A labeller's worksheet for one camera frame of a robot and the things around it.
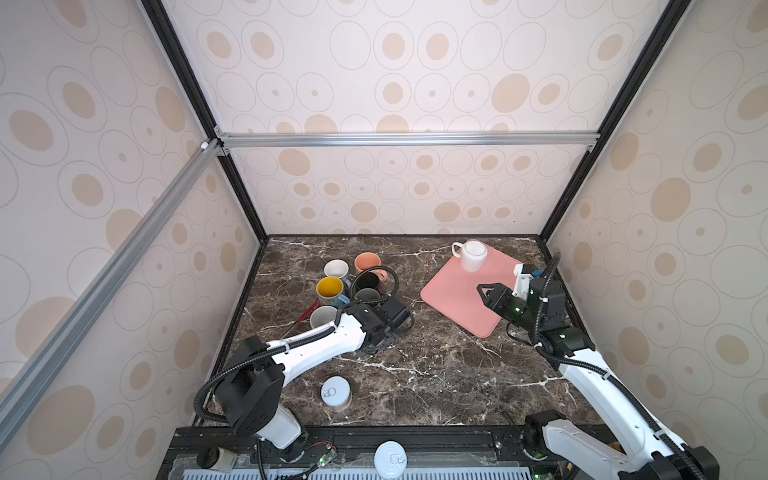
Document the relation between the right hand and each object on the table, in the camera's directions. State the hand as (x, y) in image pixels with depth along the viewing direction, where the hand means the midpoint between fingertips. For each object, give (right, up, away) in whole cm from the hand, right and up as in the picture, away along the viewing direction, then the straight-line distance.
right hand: (483, 288), depth 78 cm
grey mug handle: (-32, -3, +11) cm, 34 cm away
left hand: (-25, -14, +5) cm, 29 cm away
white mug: (+4, +9, +25) cm, 27 cm away
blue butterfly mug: (-43, -2, +14) cm, 46 cm away
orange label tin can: (-38, -27, -1) cm, 47 cm away
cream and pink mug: (-33, +8, +26) cm, 43 cm away
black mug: (-32, +1, +16) cm, 36 cm away
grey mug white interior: (-43, +5, +23) cm, 49 cm away
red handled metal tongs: (-51, -10, +16) cm, 55 cm away
